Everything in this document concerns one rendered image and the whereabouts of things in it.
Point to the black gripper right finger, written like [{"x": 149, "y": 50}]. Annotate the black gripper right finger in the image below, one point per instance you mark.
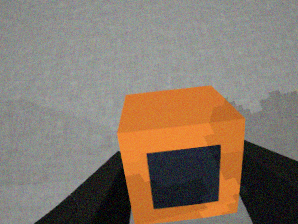
[{"x": 269, "y": 186}]

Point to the orange block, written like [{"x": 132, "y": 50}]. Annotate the orange block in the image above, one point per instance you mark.
[{"x": 182, "y": 153}]

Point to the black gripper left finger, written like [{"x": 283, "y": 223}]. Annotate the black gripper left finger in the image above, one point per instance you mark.
[{"x": 101, "y": 199}]

